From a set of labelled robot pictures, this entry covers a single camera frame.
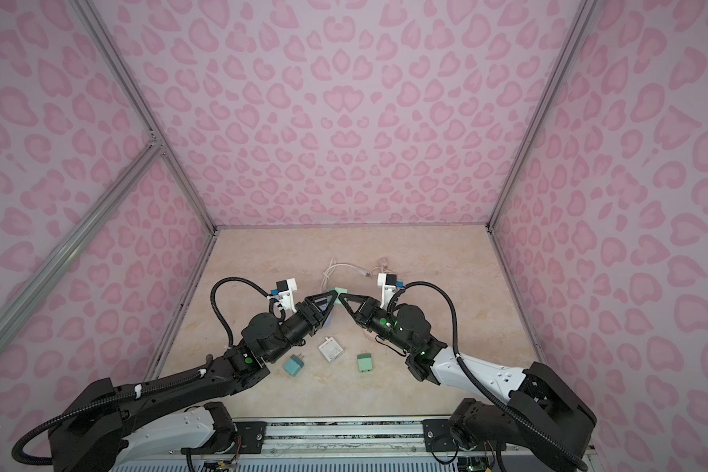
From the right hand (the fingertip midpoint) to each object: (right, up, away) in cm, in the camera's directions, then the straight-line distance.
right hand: (337, 303), depth 70 cm
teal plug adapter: (-13, -20, +13) cm, 27 cm away
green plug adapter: (0, +3, +2) cm, 3 cm away
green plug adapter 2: (+7, -19, +14) cm, 25 cm away
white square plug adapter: (-3, -16, +16) cm, 23 cm away
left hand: (+2, 0, -1) cm, 2 cm away
